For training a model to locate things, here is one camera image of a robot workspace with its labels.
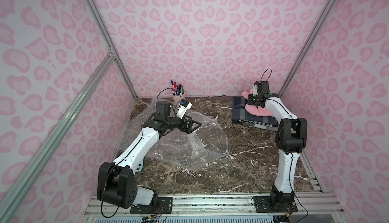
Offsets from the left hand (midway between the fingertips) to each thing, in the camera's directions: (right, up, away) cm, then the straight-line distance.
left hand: (195, 120), depth 78 cm
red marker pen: (-15, +22, +27) cm, 38 cm away
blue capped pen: (-18, +25, +29) cm, 42 cm away
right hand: (+36, +14, +24) cm, 45 cm away
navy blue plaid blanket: (+29, +3, +24) cm, 38 cm away
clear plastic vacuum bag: (-1, -16, +2) cm, 16 cm away
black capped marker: (-12, +18, +28) cm, 36 cm away
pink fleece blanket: (+35, +6, +15) cm, 39 cm away
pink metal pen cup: (-13, +15, +29) cm, 35 cm away
